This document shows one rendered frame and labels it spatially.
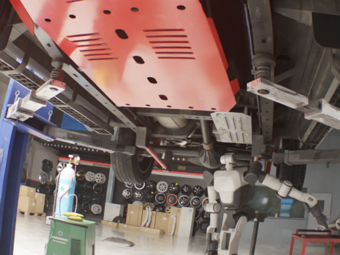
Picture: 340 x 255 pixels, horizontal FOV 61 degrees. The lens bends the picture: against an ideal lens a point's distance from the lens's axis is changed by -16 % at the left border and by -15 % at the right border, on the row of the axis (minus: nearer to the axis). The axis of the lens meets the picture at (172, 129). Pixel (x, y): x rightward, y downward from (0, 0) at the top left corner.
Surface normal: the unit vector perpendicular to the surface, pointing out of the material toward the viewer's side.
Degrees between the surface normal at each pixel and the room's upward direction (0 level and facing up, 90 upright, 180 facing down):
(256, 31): 170
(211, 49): 177
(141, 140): 102
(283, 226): 90
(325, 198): 90
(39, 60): 90
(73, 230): 90
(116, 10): 178
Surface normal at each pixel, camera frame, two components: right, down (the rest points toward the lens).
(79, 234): 0.07, -0.22
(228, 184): -0.76, 0.07
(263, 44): -0.17, 0.90
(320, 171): -0.23, -0.26
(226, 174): -0.62, -0.65
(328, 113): 0.41, -0.16
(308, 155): -0.60, -0.26
